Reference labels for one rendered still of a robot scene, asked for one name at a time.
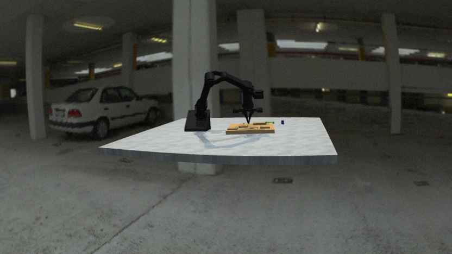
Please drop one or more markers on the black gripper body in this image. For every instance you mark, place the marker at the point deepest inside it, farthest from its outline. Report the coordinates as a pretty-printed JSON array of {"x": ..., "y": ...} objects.
[{"x": 247, "y": 104}]

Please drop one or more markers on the tan board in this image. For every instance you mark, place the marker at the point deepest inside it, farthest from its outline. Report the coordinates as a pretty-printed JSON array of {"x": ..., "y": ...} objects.
[{"x": 245, "y": 128}]

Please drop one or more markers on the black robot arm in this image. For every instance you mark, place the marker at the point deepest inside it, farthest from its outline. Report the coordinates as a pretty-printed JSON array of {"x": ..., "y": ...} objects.
[{"x": 246, "y": 87}]

